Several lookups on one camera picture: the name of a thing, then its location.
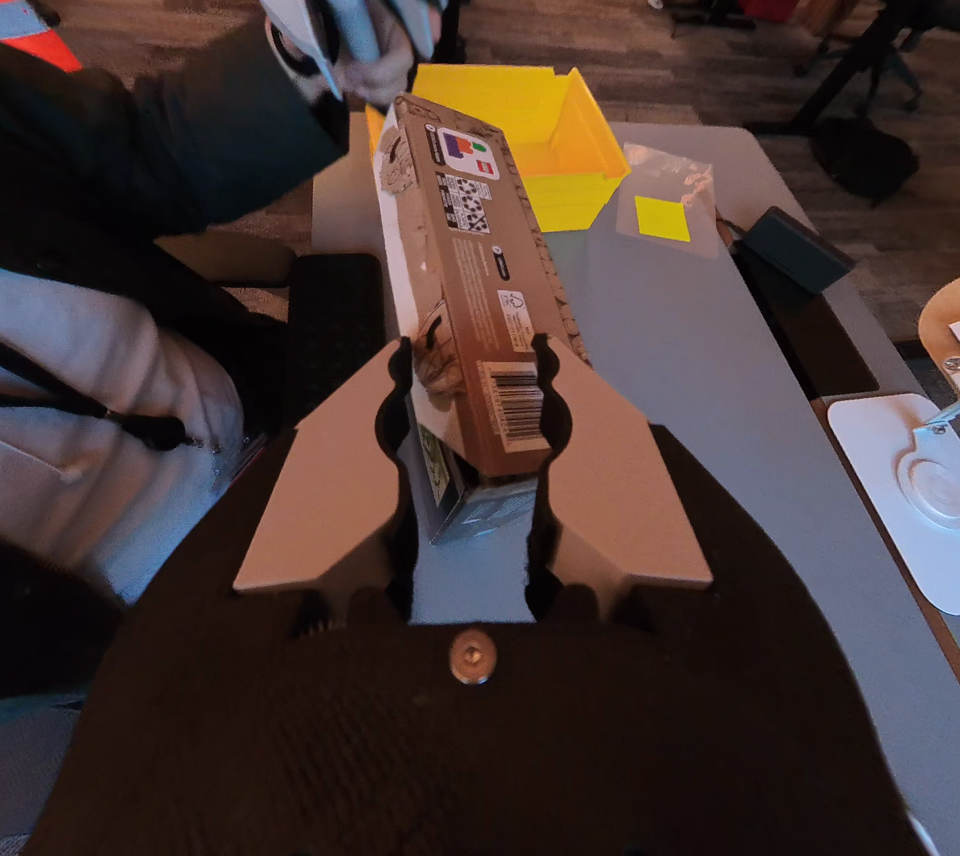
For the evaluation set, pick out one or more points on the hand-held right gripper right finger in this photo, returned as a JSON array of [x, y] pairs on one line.
[[622, 496]]

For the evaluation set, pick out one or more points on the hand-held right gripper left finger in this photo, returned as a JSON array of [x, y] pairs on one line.
[[322, 488]]

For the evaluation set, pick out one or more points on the yellow plastic bin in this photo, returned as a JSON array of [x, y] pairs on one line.
[[570, 188]]

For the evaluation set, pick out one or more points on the brown cardboard box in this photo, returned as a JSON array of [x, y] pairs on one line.
[[465, 255]]

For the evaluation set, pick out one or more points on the person's left forearm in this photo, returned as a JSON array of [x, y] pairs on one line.
[[225, 135]]

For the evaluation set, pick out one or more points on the person's left hand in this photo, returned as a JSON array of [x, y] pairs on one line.
[[375, 79]]

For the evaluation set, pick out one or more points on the black office chair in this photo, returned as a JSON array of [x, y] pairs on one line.
[[330, 331]]

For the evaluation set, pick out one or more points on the person's legs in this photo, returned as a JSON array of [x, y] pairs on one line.
[[75, 466]]

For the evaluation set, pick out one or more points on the white monitor stand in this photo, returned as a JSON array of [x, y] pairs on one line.
[[870, 451]]

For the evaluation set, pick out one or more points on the orange safety vest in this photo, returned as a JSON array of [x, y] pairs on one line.
[[30, 42]]

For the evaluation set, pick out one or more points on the clear plastic bag yellow label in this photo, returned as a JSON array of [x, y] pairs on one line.
[[664, 218]]

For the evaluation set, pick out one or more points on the dark power adapter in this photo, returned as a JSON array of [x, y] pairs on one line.
[[795, 252]]

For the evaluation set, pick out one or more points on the round wooden board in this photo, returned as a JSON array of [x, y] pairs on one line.
[[937, 323]]

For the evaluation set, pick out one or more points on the black bag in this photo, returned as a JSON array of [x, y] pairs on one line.
[[862, 158]]

